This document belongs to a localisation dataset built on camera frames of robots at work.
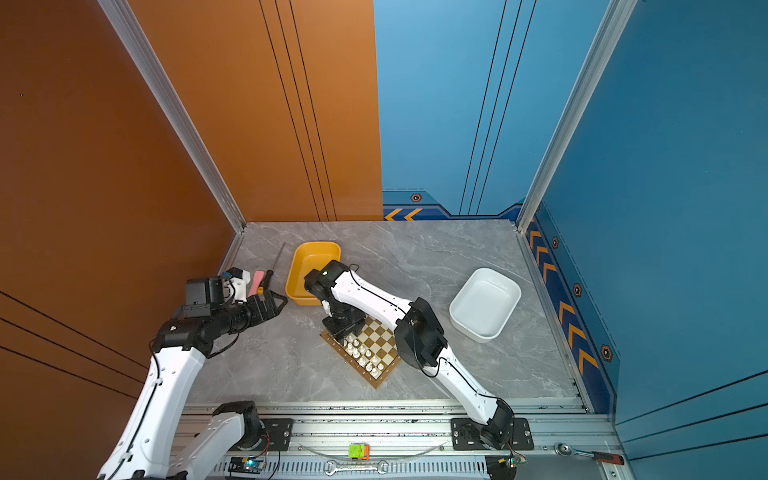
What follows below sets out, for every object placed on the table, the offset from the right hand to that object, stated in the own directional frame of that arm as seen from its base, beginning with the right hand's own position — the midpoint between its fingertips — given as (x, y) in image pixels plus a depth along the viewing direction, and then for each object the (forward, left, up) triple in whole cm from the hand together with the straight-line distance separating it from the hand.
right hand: (345, 339), depth 84 cm
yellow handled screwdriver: (+26, +30, -4) cm, 40 cm away
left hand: (+4, +17, +14) cm, 22 cm away
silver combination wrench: (-29, +1, -6) cm, 30 cm away
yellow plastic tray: (+33, +19, -3) cm, 38 cm away
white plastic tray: (+14, -43, -6) cm, 46 cm away
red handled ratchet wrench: (-26, -54, -5) cm, 60 cm away
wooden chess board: (-3, -8, -4) cm, 9 cm away
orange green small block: (-26, -6, -4) cm, 27 cm away
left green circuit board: (-28, +22, -7) cm, 36 cm away
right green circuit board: (-29, -40, -7) cm, 49 cm away
